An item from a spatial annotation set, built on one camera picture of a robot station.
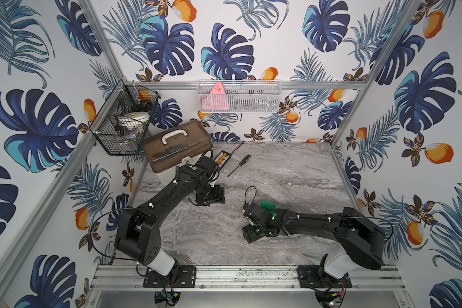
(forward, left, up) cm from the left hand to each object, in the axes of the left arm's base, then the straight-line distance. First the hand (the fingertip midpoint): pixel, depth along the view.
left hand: (218, 199), depth 81 cm
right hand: (-8, -15, -13) cm, 21 cm away
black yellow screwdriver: (+32, -11, -11) cm, 36 cm away
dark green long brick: (-1, -22, 0) cm, 22 cm away
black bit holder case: (+32, +2, -11) cm, 34 cm away
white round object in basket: (+22, +37, +22) cm, 48 cm away
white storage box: (+27, +24, +3) cm, 36 cm away
